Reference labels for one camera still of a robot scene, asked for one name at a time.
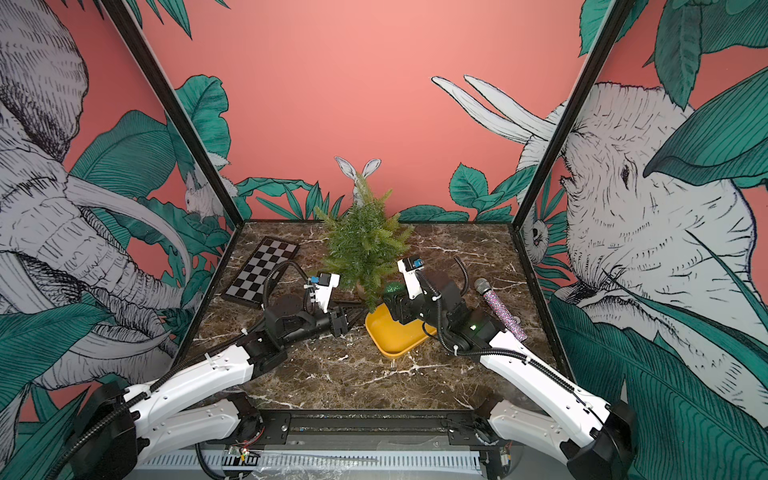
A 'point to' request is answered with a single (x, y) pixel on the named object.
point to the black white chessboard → (248, 285)
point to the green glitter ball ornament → (395, 287)
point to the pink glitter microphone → (501, 308)
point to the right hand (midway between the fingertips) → (388, 288)
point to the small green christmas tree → (365, 242)
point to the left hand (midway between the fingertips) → (367, 306)
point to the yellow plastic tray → (393, 338)
